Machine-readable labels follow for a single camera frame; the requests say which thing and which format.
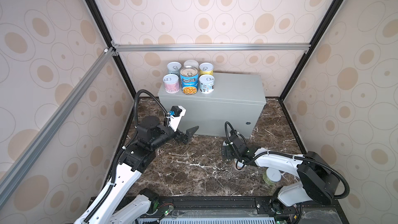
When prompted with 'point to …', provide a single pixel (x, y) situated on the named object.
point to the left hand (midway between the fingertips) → (193, 120)
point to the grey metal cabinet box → (238, 98)
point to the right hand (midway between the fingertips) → (229, 148)
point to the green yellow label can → (271, 176)
